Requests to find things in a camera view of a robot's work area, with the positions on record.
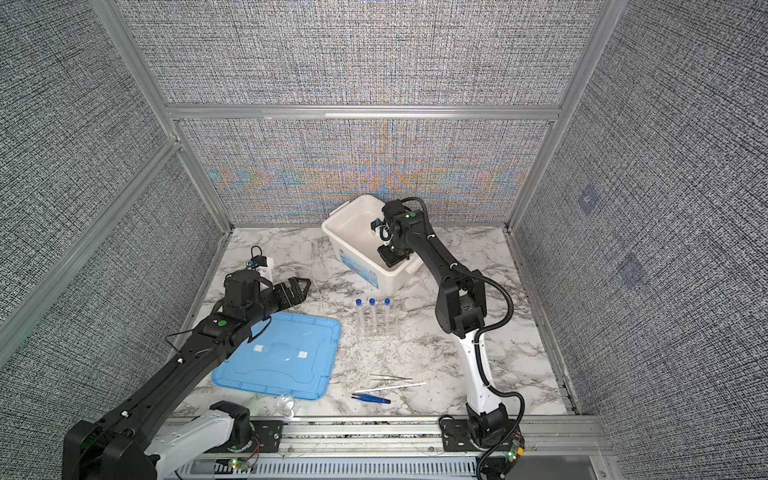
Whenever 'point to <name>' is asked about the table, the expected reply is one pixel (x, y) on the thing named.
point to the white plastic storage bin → (349, 231)
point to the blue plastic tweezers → (370, 398)
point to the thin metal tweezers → (391, 378)
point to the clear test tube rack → (378, 324)
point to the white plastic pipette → (392, 384)
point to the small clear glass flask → (285, 403)
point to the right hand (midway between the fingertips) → (392, 256)
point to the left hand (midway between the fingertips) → (300, 285)
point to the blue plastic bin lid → (287, 354)
